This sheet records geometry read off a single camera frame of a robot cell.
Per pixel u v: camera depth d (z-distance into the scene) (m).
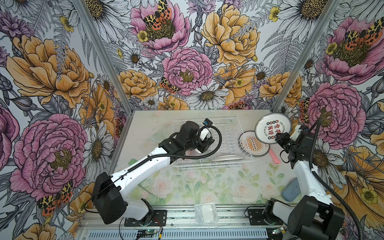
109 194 0.39
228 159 0.79
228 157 0.79
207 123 0.64
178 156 0.53
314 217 0.40
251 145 0.99
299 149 0.62
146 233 0.71
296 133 0.73
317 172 0.53
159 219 0.74
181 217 0.76
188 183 0.85
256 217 0.73
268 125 0.89
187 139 0.57
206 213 0.76
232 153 0.95
